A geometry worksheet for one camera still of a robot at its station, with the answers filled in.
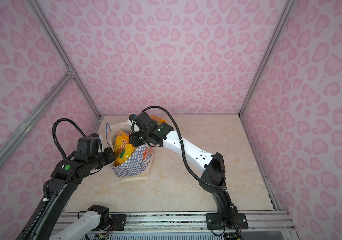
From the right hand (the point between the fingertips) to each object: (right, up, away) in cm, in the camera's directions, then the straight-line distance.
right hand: (131, 139), depth 74 cm
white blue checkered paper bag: (+3, -14, +2) cm, 14 cm away
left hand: (-7, -5, -2) cm, 9 cm away
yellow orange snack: (-4, -4, -1) cm, 6 cm away
